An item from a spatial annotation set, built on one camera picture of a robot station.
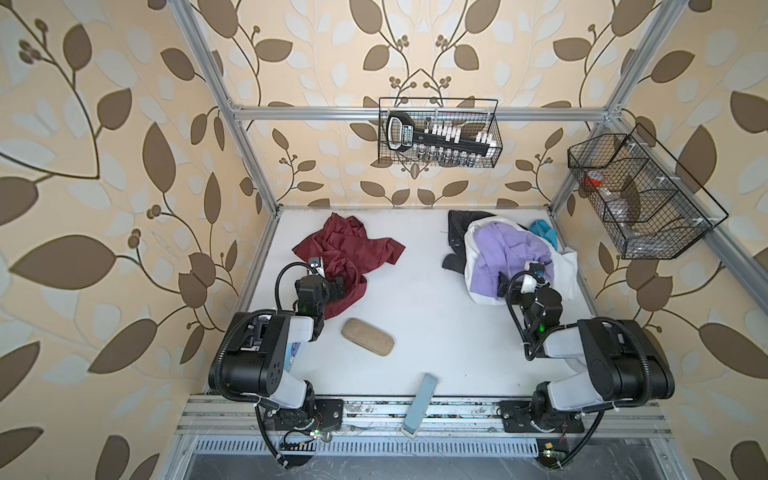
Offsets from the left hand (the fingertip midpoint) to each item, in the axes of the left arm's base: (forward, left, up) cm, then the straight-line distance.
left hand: (324, 274), depth 94 cm
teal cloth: (+26, -77, -4) cm, 81 cm away
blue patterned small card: (-24, +6, -4) cm, 25 cm away
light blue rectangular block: (-35, -30, -7) cm, 47 cm away
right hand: (0, -60, +2) cm, 60 cm away
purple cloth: (+5, -55, +9) cm, 56 cm away
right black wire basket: (+5, -86, +29) cm, 90 cm away
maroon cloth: (+11, -4, -1) cm, 12 cm away
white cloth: (+7, -78, +1) cm, 78 cm away
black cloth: (+29, -46, -4) cm, 54 cm away
